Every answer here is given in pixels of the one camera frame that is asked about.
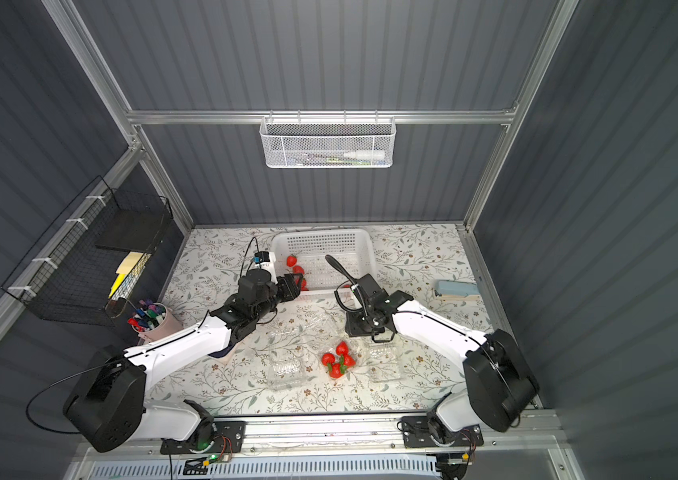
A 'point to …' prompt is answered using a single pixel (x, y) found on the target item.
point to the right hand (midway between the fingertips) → (354, 329)
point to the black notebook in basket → (130, 230)
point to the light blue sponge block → (455, 289)
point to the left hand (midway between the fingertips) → (299, 278)
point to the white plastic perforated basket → (304, 250)
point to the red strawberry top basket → (291, 261)
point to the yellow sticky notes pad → (126, 266)
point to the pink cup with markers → (153, 321)
